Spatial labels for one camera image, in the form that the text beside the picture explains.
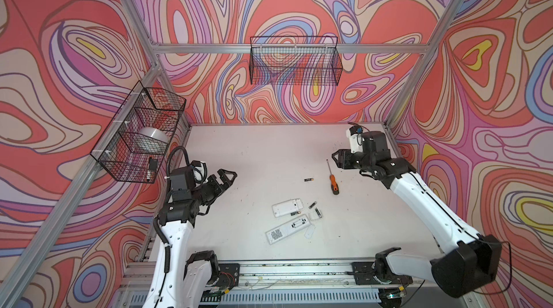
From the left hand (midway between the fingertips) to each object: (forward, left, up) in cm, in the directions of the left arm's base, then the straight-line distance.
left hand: (230, 179), depth 75 cm
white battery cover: (-6, -31, -20) cm, 38 cm away
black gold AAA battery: (+11, -30, -20) cm, 38 cm away
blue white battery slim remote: (-5, -24, -20) cm, 31 cm away
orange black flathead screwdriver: (+8, -42, -19) cm, 47 cm away
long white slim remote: (-12, -21, -18) cm, 30 cm away
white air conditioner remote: (-3, -21, -19) cm, 29 cm away
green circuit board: (-32, +5, -22) cm, 39 cm away
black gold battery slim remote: (-1, -32, -20) cm, 38 cm away
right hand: (+8, -41, 0) cm, 42 cm away
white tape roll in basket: (+9, +25, +12) cm, 30 cm away
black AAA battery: (-4, -34, -20) cm, 40 cm away
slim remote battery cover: (-12, -30, -21) cm, 38 cm away
